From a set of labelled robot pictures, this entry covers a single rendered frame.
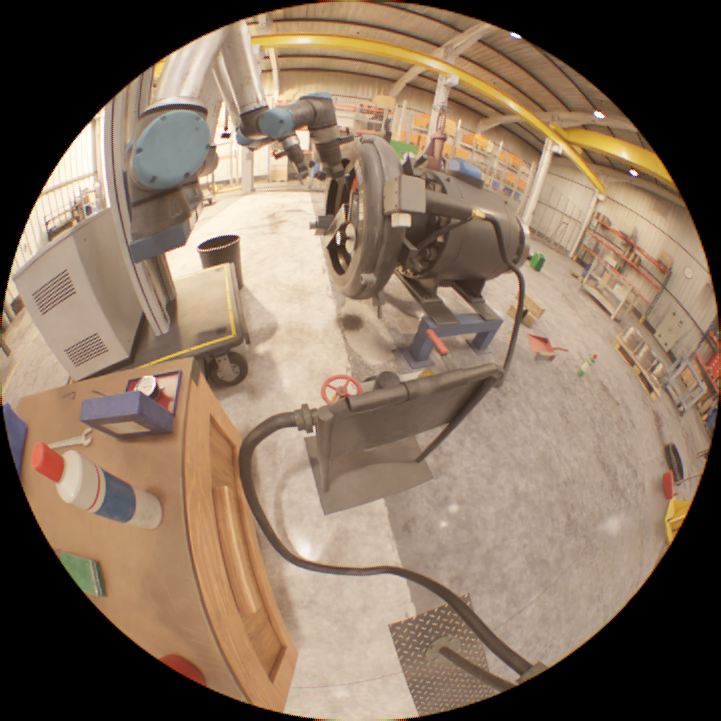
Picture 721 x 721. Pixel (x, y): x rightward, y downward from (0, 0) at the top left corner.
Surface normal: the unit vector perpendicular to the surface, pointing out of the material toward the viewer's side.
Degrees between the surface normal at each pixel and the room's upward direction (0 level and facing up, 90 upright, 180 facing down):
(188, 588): 0
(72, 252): 90
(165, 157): 95
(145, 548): 0
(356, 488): 0
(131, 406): 13
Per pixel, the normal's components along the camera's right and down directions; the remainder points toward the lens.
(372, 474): 0.13, -0.67
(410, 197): 0.34, 0.41
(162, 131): 0.78, 0.57
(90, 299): 0.49, 0.68
